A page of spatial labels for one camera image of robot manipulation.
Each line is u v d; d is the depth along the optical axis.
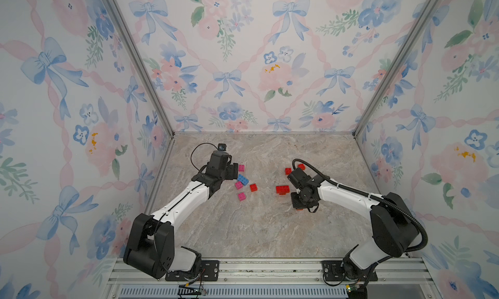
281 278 0.73
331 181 0.60
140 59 0.87
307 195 0.65
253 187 0.96
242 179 0.98
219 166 0.65
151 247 0.44
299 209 0.88
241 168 1.03
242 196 0.92
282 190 0.93
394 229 0.44
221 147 0.75
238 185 0.96
